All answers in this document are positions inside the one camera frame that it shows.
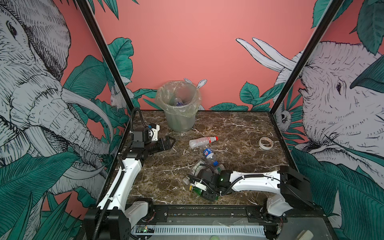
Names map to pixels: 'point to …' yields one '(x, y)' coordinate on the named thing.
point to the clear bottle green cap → (217, 170)
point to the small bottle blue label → (209, 154)
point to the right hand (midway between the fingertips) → (202, 191)
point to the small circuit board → (144, 229)
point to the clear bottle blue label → (178, 102)
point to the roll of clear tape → (265, 148)
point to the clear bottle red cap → (202, 141)
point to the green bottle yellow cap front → (197, 190)
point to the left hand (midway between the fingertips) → (169, 139)
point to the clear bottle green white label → (195, 170)
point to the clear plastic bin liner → (188, 93)
